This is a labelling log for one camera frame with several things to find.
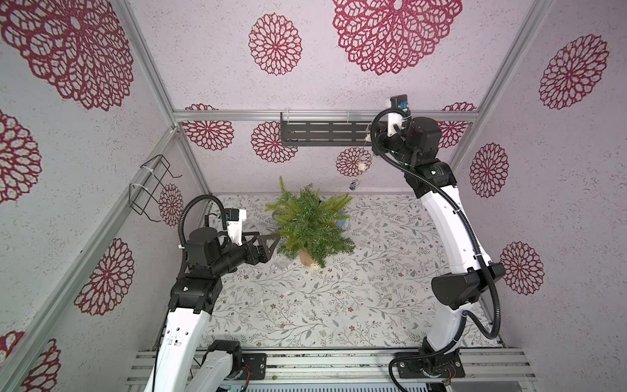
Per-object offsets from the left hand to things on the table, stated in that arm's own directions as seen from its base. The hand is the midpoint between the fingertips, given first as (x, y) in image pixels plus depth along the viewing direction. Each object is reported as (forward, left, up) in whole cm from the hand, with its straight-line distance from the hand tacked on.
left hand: (269, 238), depth 68 cm
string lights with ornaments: (+28, -28, -6) cm, 40 cm away
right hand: (+26, -30, +21) cm, 45 cm away
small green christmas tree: (+5, -11, -1) cm, 13 cm away
